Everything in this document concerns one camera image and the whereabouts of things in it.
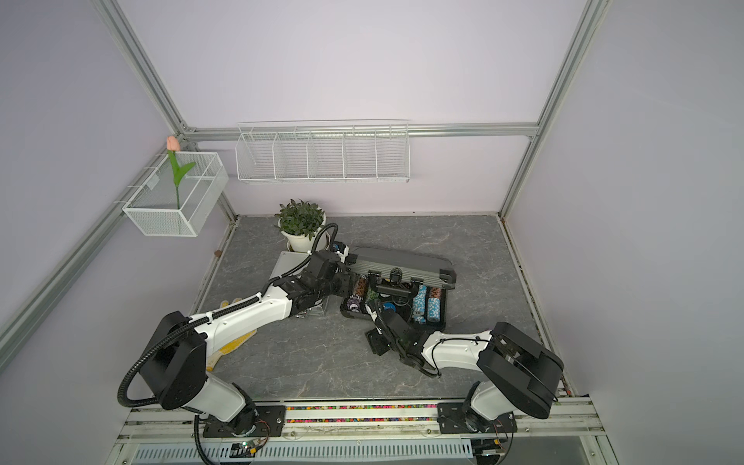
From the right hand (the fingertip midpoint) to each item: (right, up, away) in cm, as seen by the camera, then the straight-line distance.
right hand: (374, 326), depth 88 cm
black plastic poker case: (+10, +15, -9) cm, 20 cm away
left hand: (-8, +15, -2) cm, 17 cm away
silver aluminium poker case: (-31, +19, +13) cm, 39 cm away
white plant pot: (-27, +25, +13) cm, 39 cm away
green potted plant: (-25, +34, +8) cm, 43 cm away
